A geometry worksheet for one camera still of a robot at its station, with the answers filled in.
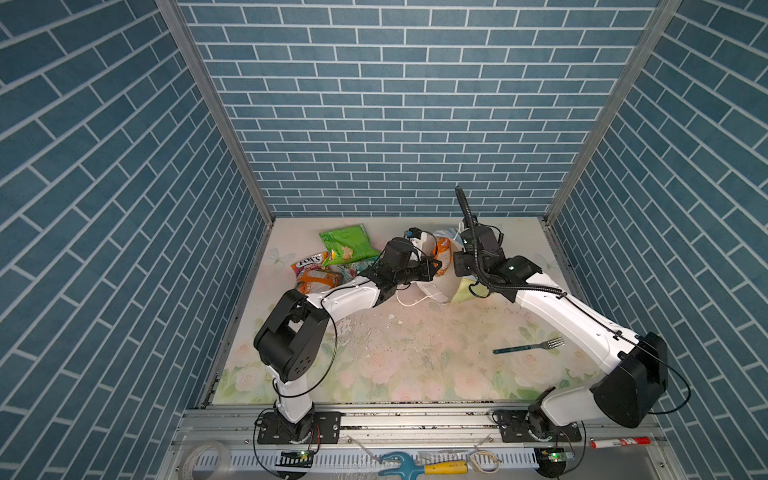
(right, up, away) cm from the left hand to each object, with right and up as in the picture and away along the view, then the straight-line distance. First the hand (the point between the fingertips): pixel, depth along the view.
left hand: (442, 264), depth 85 cm
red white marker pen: (+35, -42, -14) cm, 57 cm away
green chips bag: (-31, +5, +17) cm, 36 cm away
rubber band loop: (+7, -46, -15) cm, 48 cm away
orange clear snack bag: (-40, -6, +8) cm, 41 cm away
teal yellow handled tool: (-11, -46, -18) cm, 50 cm away
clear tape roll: (-61, -45, -19) cm, 78 cm away
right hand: (+5, +4, -4) cm, 7 cm away
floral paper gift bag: (+1, -8, +5) cm, 10 cm away
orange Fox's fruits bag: (0, +4, -2) cm, 4 cm away
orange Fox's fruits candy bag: (-42, 0, +18) cm, 46 cm away
